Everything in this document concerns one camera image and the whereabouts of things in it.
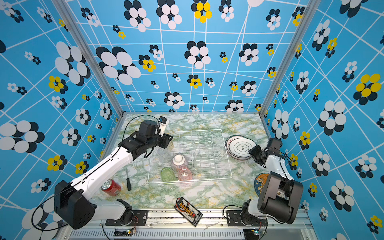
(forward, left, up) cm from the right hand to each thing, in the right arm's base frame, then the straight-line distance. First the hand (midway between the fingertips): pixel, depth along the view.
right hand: (252, 151), depth 90 cm
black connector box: (-32, +38, -4) cm, 50 cm away
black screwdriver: (-17, +74, -5) cm, 76 cm away
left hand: (+1, +48, +16) cm, 51 cm away
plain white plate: (+5, +7, -3) cm, 10 cm away
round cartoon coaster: (-16, -3, -7) cm, 18 cm away
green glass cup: (-14, +51, -1) cm, 53 cm away
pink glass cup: (-16, +40, +4) cm, 44 cm away
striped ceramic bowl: (-7, +44, +1) cm, 45 cm away
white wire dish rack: (-1, +38, -5) cm, 38 cm away
